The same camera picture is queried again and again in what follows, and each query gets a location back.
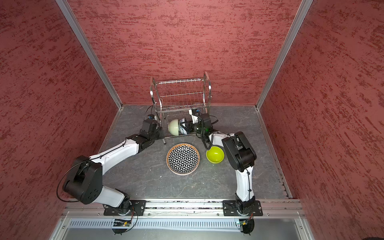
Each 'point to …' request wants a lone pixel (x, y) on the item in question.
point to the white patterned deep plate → (183, 159)
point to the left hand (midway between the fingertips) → (162, 132)
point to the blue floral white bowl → (182, 129)
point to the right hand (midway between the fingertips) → (181, 125)
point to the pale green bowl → (173, 127)
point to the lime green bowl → (215, 155)
